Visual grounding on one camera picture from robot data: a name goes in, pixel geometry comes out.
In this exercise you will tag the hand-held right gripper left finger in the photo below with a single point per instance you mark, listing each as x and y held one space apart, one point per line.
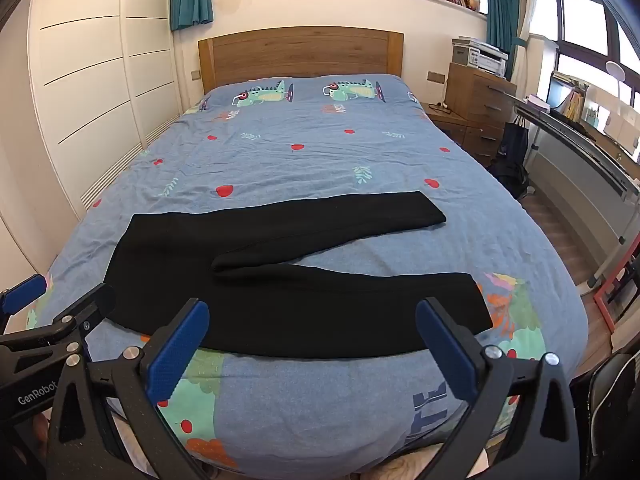
180 350

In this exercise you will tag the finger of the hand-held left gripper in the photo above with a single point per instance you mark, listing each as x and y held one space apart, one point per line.
92 307
25 292

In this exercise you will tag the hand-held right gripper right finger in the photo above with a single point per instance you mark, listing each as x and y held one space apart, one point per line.
445 345

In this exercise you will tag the black pants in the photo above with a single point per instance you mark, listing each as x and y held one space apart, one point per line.
200 270

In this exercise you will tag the black chair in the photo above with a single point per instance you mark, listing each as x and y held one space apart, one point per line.
610 410

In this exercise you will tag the black backpack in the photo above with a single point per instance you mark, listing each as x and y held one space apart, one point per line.
510 177

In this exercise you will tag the wooden nightstand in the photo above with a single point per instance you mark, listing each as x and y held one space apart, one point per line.
475 140

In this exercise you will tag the black bag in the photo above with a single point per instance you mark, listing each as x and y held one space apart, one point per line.
514 142

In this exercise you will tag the grey desk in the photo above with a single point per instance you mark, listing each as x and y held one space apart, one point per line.
575 170

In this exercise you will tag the white wardrobe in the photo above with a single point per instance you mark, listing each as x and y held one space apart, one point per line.
90 60

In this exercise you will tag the wooden dresser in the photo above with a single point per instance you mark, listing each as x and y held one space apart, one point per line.
480 100

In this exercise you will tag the computer monitor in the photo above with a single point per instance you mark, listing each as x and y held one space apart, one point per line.
557 92

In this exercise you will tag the white printer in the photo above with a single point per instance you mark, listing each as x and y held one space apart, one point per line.
480 57

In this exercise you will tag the wooden headboard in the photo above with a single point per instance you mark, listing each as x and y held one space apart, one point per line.
300 55

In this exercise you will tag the dark framed window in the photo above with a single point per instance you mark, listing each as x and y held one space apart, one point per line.
575 47

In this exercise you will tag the white round desk lamp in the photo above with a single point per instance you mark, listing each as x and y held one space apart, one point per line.
614 67

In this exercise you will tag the red metal frame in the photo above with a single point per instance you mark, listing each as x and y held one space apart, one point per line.
602 305

